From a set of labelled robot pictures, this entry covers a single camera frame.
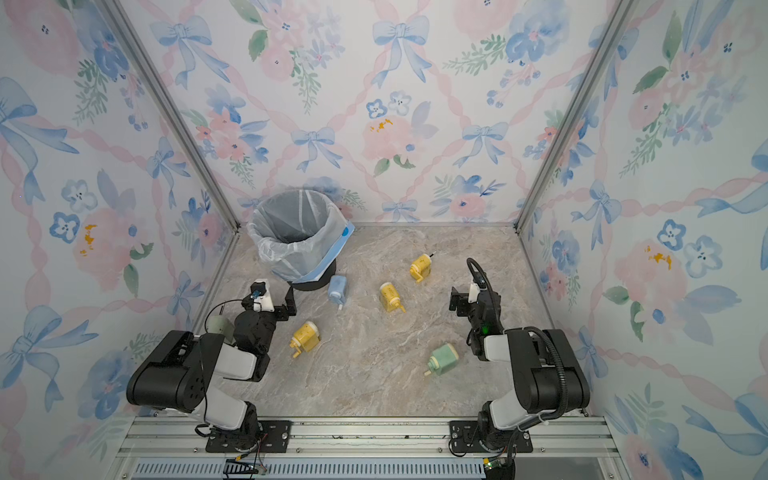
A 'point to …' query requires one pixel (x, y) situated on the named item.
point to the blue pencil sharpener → (337, 290)
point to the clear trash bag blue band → (298, 233)
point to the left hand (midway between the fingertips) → (278, 286)
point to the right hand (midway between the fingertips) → (472, 286)
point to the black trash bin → (320, 283)
